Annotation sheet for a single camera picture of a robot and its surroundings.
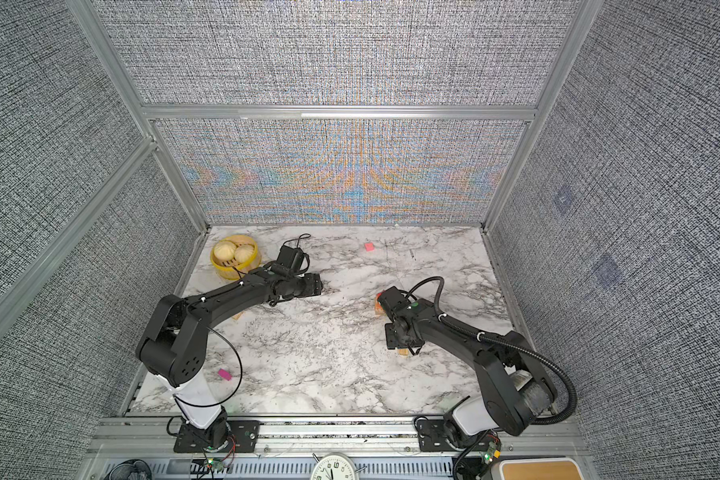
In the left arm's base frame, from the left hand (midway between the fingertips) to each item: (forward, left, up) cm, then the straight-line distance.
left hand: (315, 287), depth 94 cm
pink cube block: (+21, -19, -6) cm, 29 cm away
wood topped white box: (-50, -51, -1) cm, 71 cm away
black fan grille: (-44, +40, -4) cm, 60 cm away
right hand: (-17, -25, -4) cm, 30 cm away
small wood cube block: (-24, +12, +26) cm, 37 cm away
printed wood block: (-22, -25, 0) cm, 33 cm away
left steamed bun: (+17, +32, +1) cm, 36 cm away
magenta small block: (-24, +24, -6) cm, 35 cm away
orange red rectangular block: (-6, -19, -2) cm, 20 cm away
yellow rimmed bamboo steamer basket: (+12, +30, -5) cm, 33 cm away
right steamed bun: (+16, +25, 0) cm, 30 cm away
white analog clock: (-47, -6, -2) cm, 47 cm away
